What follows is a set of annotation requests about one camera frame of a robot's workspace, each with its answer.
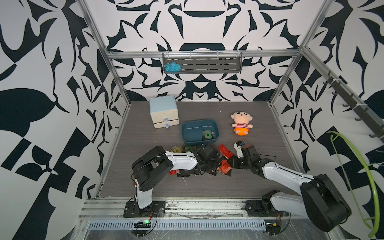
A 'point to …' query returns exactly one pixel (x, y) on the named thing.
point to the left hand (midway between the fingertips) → (220, 161)
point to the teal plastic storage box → (192, 131)
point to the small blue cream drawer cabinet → (164, 111)
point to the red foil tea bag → (173, 172)
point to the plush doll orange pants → (242, 119)
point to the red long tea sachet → (225, 151)
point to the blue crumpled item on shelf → (172, 67)
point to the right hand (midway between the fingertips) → (226, 158)
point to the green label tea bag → (190, 148)
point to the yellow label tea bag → (177, 149)
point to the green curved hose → (377, 226)
